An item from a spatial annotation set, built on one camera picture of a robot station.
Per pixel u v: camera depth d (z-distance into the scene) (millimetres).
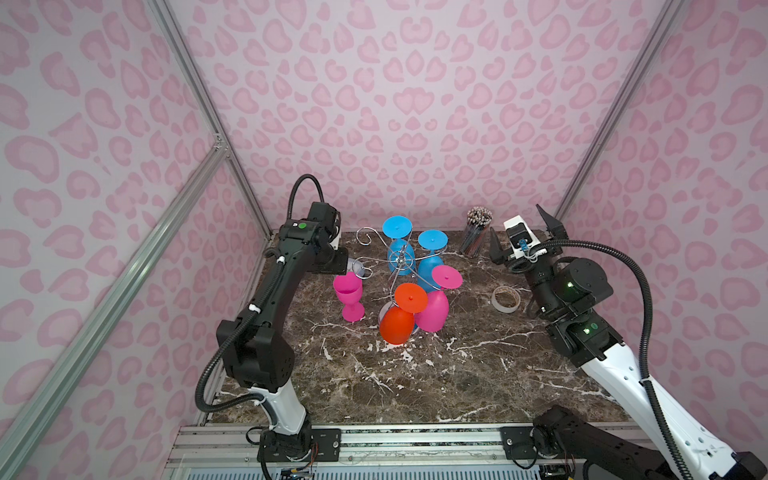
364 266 1054
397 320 701
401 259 703
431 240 750
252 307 458
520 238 484
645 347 440
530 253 484
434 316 744
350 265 1019
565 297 453
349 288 845
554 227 533
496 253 568
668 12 693
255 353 449
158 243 658
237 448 761
